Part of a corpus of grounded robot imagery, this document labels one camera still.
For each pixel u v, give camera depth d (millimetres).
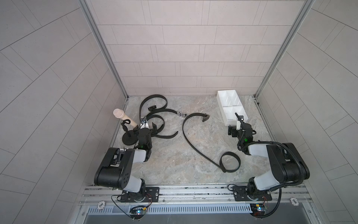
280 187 510
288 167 444
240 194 719
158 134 928
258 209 682
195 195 723
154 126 828
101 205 681
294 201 697
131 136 892
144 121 755
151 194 703
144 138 669
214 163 806
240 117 805
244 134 707
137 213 654
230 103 1075
